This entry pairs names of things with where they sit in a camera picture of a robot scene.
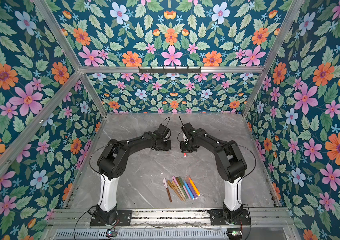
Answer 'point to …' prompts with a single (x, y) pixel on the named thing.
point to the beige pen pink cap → (179, 188)
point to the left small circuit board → (111, 233)
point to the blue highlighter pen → (189, 190)
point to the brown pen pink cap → (165, 184)
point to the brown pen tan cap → (174, 189)
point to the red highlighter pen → (185, 154)
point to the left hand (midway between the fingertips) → (172, 145)
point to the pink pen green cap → (185, 189)
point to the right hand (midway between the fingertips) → (183, 149)
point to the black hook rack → (170, 70)
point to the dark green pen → (181, 184)
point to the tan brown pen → (177, 190)
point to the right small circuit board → (234, 233)
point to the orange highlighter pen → (194, 187)
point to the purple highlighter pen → (191, 188)
